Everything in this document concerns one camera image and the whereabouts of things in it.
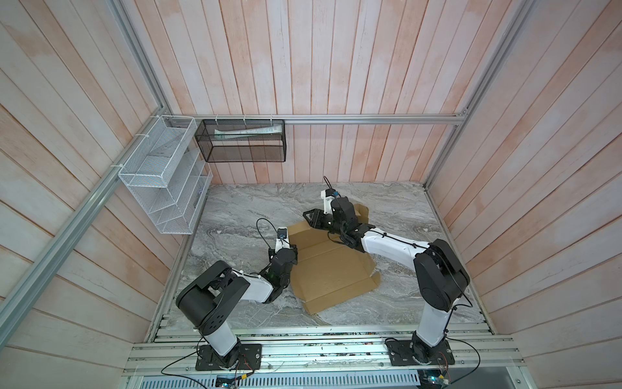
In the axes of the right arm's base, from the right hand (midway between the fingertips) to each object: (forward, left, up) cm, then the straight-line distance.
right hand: (304, 214), depth 88 cm
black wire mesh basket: (+35, +29, +8) cm, 46 cm away
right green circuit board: (-47, -40, -18) cm, 64 cm away
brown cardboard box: (-14, -9, -19) cm, 25 cm away
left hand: (-6, +7, -9) cm, 13 cm away
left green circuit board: (-50, +22, -18) cm, 58 cm away
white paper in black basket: (+24, +29, +18) cm, 41 cm away
